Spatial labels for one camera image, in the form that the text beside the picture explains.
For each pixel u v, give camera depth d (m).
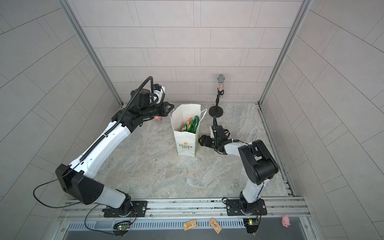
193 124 0.86
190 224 0.67
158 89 0.64
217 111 1.11
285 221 0.67
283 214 0.70
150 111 0.60
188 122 0.90
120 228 0.64
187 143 0.77
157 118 0.63
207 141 0.83
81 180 0.38
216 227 0.66
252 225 0.68
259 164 0.47
